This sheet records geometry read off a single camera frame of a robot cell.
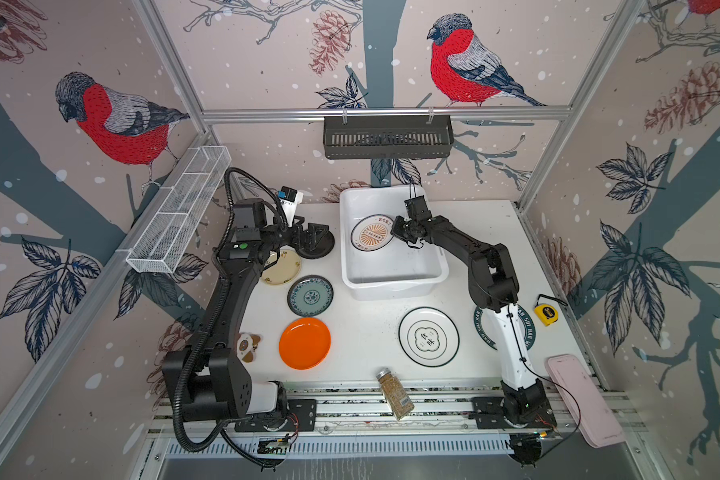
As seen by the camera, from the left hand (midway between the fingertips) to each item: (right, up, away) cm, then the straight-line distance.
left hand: (312, 222), depth 77 cm
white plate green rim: (+33, -34, +10) cm, 49 cm away
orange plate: (-4, -35, +8) cm, 36 cm away
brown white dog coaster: (-20, -35, +6) cm, 41 cm away
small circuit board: (-9, -55, -6) cm, 56 cm away
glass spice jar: (+22, -44, -5) cm, 49 cm away
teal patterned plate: (-4, -23, +18) cm, 30 cm away
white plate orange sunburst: (+16, -3, +34) cm, 37 cm away
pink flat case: (+70, -48, -7) cm, 85 cm away
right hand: (+23, -3, +30) cm, 37 cm away
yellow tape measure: (+70, -28, +12) cm, 76 cm away
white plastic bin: (+17, -14, +26) cm, 35 cm away
